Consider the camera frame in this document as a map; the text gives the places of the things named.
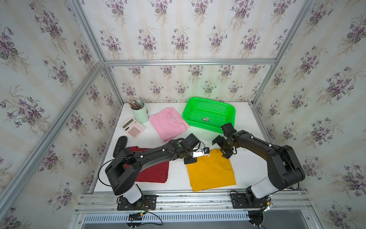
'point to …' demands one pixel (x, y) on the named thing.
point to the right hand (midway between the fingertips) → (216, 148)
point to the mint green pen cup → (141, 115)
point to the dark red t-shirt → (158, 173)
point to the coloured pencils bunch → (135, 105)
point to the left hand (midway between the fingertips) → (196, 157)
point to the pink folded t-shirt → (168, 124)
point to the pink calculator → (133, 127)
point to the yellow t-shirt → (211, 171)
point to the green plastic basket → (208, 114)
